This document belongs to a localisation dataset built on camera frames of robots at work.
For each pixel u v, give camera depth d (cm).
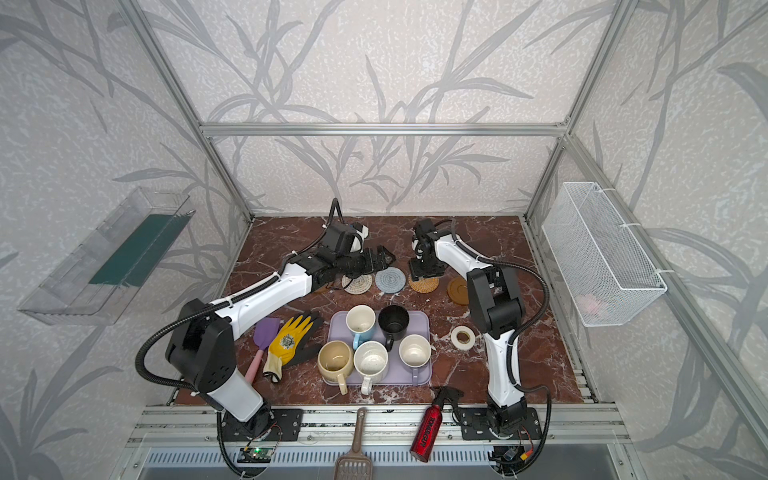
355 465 69
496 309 55
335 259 67
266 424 68
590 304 73
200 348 44
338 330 91
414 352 85
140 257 62
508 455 75
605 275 61
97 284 63
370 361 84
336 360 84
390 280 102
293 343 86
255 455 71
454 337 88
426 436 68
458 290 99
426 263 84
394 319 86
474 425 73
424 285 99
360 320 88
